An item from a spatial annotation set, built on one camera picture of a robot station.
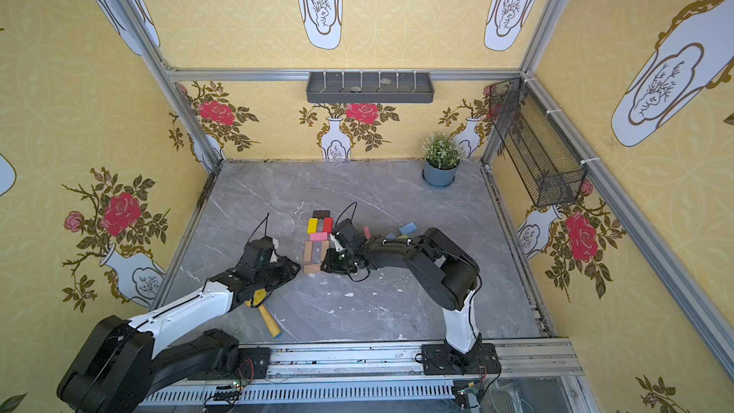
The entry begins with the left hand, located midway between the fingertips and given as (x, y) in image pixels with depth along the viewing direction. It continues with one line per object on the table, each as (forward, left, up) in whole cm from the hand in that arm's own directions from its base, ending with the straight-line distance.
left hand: (304, 267), depth 88 cm
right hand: (-1, -6, -2) cm, 6 cm away
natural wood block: (+5, 0, -2) cm, 6 cm away
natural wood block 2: (+8, -6, -2) cm, 10 cm away
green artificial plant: (+35, -47, +15) cm, 60 cm away
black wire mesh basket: (+44, -86, +8) cm, 97 cm away
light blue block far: (+14, -34, -3) cm, 37 cm away
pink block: (+12, -3, -3) cm, 13 cm away
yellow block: (+16, -1, -2) cm, 16 cm away
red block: (+17, -6, -3) cm, 18 cm away
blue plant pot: (+33, -47, +4) cm, 58 cm away
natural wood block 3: (+1, -2, -2) cm, 3 cm away
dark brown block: (+21, -3, -2) cm, 22 cm away
